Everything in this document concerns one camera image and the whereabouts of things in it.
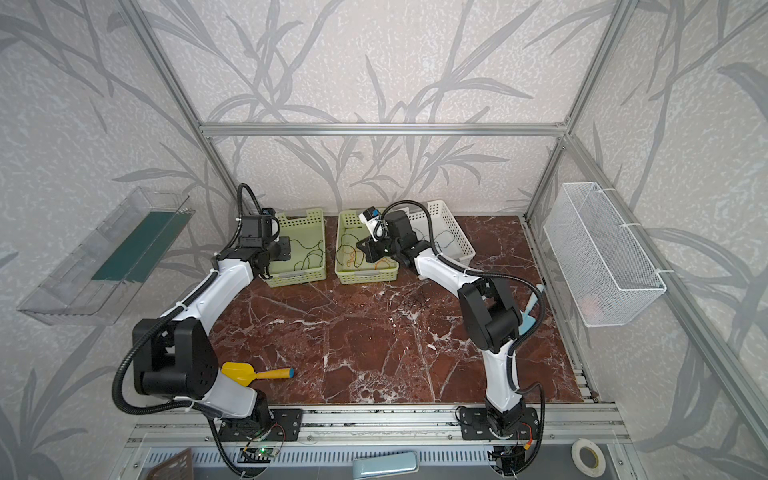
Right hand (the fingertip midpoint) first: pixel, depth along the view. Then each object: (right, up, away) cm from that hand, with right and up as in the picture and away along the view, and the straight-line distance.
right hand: (359, 235), depth 90 cm
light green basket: (-22, -5, +19) cm, 29 cm away
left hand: (-23, +1, 0) cm, 23 cm away
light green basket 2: (-6, -8, +16) cm, 19 cm away
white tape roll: (+54, -52, -20) cm, 77 cm away
